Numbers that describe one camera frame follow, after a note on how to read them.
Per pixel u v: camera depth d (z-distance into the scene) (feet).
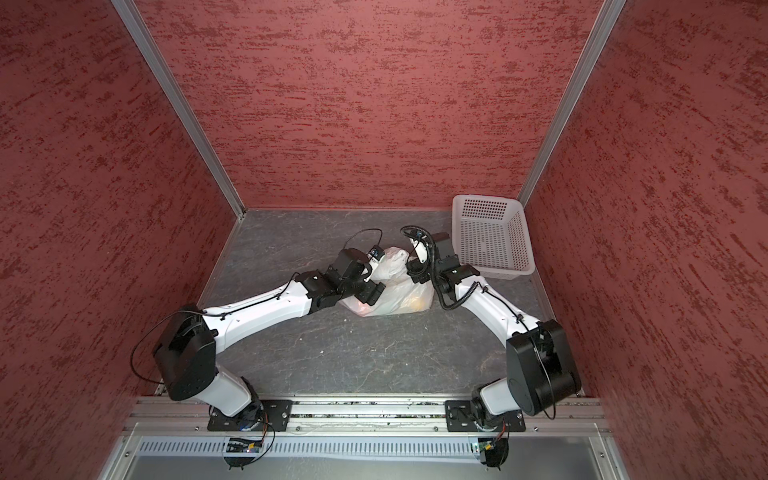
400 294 2.86
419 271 2.38
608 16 2.34
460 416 2.43
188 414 2.48
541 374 1.39
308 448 2.54
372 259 2.37
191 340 1.57
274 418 2.43
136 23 2.38
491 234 3.73
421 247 2.49
